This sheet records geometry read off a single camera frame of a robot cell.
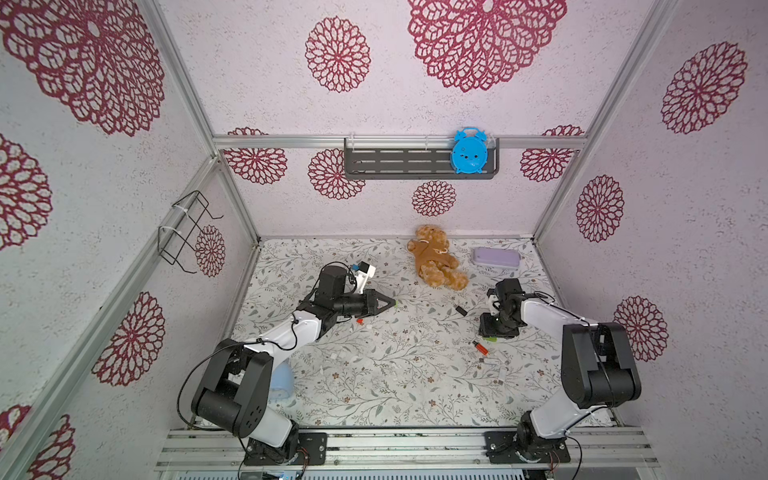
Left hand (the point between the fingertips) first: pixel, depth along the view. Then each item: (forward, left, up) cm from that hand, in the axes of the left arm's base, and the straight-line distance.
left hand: (394, 305), depth 81 cm
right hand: (+1, -30, -16) cm, 34 cm away
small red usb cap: (+4, +11, -17) cm, 20 cm away
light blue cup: (-18, +28, -6) cm, 34 cm away
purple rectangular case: (+29, -39, -15) cm, 51 cm away
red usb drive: (-5, -27, -17) cm, 33 cm away
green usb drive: (-3, -31, -16) cm, 35 cm away
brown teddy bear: (+21, -15, -10) cm, 28 cm away
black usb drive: (+8, -23, -18) cm, 30 cm away
